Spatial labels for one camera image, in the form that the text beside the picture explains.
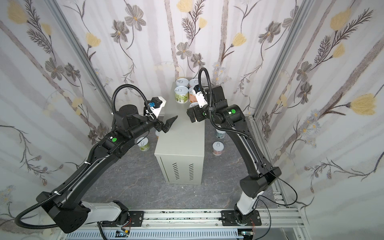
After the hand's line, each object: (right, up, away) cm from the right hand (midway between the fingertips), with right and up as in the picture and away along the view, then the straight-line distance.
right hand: (196, 104), depth 68 cm
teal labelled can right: (+17, -15, +36) cm, 43 cm away
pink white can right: (+14, -24, +28) cm, 39 cm away
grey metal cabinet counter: (-7, -20, -6) cm, 22 cm away
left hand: (-13, -1, -5) cm, 14 cm away
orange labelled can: (-2, +3, +11) cm, 11 cm away
